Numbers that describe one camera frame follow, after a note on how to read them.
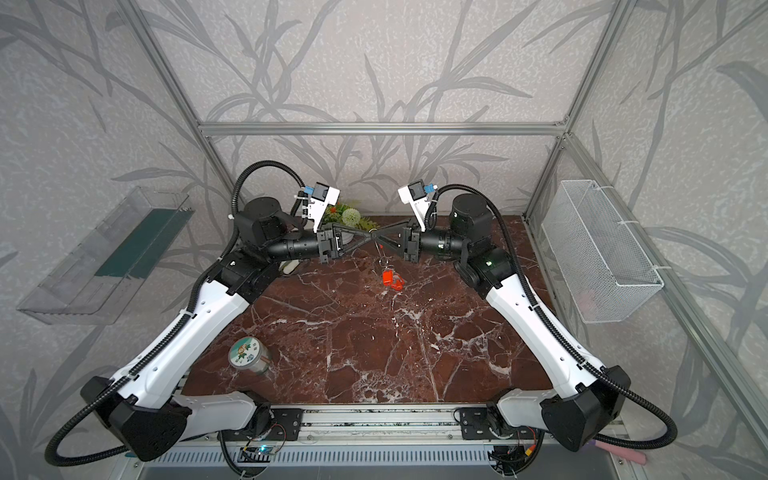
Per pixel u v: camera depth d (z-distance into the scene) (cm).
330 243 52
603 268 63
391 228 57
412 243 52
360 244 58
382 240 58
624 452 68
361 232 59
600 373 38
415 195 53
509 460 74
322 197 54
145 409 39
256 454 72
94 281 63
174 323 43
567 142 95
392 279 65
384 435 73
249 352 77
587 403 38
